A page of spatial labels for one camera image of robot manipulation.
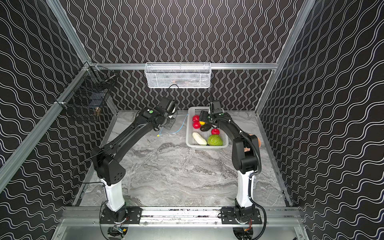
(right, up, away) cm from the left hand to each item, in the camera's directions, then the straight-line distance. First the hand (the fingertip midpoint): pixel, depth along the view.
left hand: (171, 120), depth 83 cm
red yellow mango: (+18, -1, +23) cm, 30 cm away
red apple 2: (+28, -7, +20) cm, 35 cm away
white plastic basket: (+11, -15, +17) cm, 25 cm away
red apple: (+15, -2, +24) cm, 28 cm away
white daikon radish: (+16, -12, +16) cm, 26 cm away
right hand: (+21, +3, +16) cm, 27 cm away
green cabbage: (+26, -12, +9) cm, 30 cm away
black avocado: (+21, -4, +22) cm, 31 cm away
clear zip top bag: (-2, -8, +24) cm, 26 cm away
